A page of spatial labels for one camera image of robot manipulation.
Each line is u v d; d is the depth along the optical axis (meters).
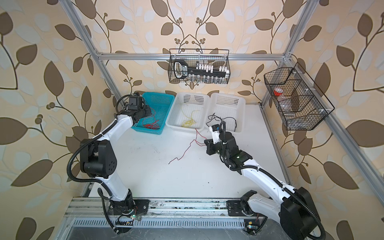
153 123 1.08
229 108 1.17
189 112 1.16
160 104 1.19
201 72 0.83
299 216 0.39
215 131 0.70
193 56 0.89
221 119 1.08
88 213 0.74
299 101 0.75
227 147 0.61
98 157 0.48
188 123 1.07
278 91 0.81
